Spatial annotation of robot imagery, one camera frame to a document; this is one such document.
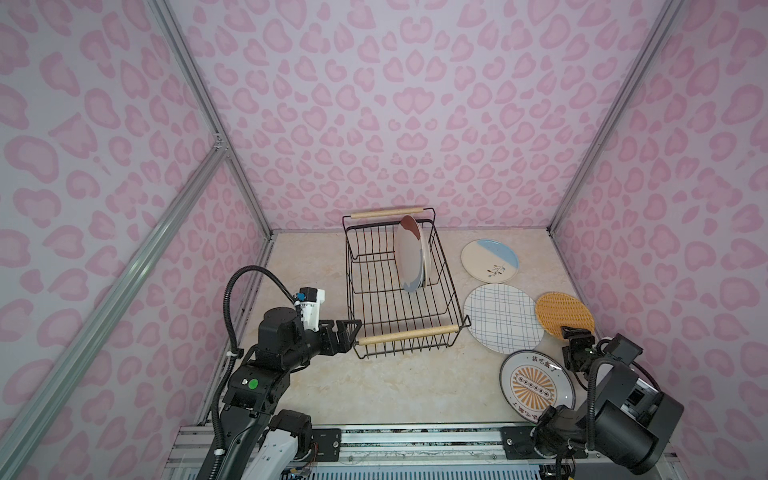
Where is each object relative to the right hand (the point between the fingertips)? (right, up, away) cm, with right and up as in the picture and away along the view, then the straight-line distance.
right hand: (565, 330), depth 87 cm
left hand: (-61, +7, -18) cm, 63 cm away
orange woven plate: (+2, +4, +10) cm, 11 cm away
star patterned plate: (-40, +26, +5) cm, 48 cm away
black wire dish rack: (-48, +10, +14) cm, 51 cm away
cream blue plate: (-15, +20, +23) cm, 34 cm away
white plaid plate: (-15, +2, +8) cm, 17 cm away
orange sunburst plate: (-12, -13, -5) cm, 18 cm away
